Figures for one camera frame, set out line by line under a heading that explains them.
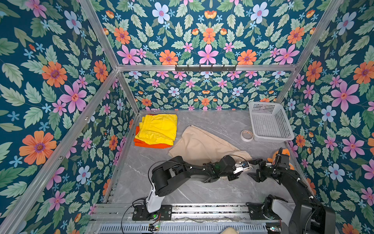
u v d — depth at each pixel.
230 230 0.65
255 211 0.73
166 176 0.50
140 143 0.98
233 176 0.74
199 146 0.96
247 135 1.03
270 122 1.11
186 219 0.72
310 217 0.41
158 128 1.02
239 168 0.71
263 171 0.74
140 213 0.72
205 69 0.93
